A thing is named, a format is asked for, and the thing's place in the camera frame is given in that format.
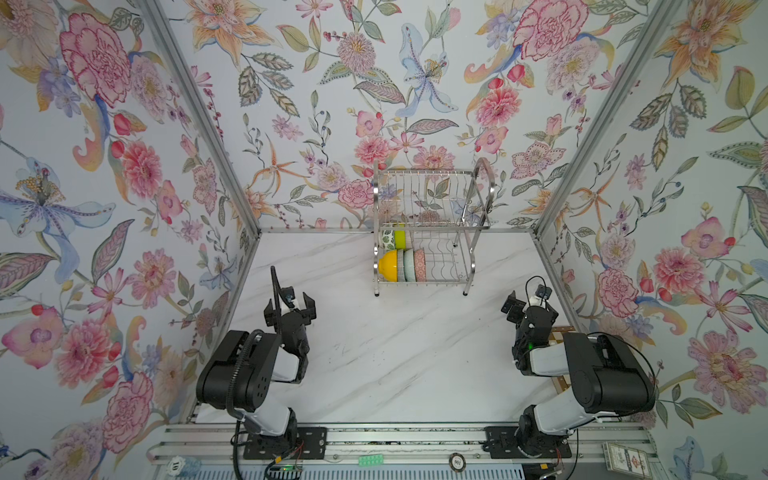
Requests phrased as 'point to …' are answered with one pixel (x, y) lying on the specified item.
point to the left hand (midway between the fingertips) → (293, 295)
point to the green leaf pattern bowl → (388, 239)
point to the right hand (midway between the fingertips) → (529, 296)
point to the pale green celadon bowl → (409, 266)
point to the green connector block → (373, 460)
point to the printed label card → (627, 460)
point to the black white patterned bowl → (420, 265)
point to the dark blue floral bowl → (401, 266)
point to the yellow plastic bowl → (388, 266)
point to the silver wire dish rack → (426, 222)
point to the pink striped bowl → (409, 243)
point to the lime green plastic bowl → (400, 239)
